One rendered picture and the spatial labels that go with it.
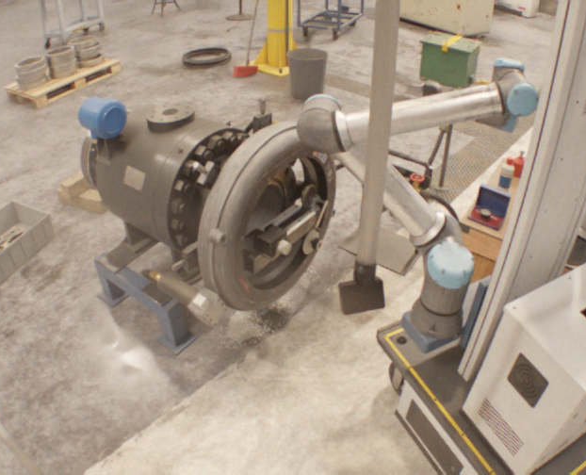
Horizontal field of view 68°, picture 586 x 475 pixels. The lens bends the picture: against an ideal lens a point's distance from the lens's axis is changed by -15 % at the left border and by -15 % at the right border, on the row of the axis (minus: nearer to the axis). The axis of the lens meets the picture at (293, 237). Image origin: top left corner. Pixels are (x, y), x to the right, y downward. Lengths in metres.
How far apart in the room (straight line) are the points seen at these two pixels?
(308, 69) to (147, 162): 2.71
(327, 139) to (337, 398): 1.16
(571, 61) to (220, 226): 1.16
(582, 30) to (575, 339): 0.77
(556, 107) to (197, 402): 1.70
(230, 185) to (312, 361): 0.93
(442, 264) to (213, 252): 0.74
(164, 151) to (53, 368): 1.14
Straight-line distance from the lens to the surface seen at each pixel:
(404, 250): 2.81
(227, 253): 1.68
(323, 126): 1.31
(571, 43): 1.20
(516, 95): 1.30
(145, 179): 2.02
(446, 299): 1.57
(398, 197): 1.56
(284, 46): 5.45
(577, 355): 1.33
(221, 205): 1.63
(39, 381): 2.40
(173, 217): 1.97
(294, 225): 1.95
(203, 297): 1.76
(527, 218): 1.37
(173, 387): 2.18
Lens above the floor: 1.74
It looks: 38 degrees down
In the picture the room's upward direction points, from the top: straight up
